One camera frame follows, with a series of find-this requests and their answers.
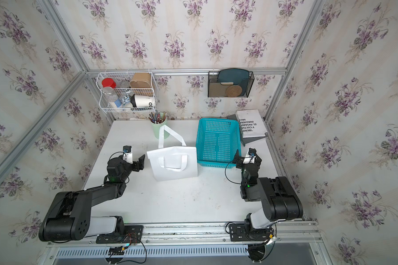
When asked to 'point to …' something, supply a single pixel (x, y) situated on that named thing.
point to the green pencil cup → (157, 121)
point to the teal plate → (239, 77)
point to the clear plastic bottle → (110, 97)
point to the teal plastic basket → (218, 141)
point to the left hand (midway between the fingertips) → (138, 154)
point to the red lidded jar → (108, 82)
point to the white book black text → (251, 123)
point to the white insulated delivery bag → (173, 163)
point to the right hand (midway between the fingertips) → (248, 151)
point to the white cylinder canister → (145, 101)
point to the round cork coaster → (233, 90)
